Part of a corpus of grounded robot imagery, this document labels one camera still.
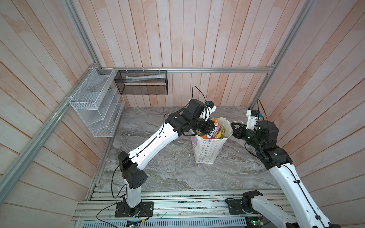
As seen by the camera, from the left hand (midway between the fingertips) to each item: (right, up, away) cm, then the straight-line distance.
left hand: (214, 130), depth 69 cm
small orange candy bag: (+2, -1, +3) cm, 4 cm away
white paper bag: (-1, -12, +10) cm, 16 cm away
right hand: (+9, +3, +2) cm, 10 cm away
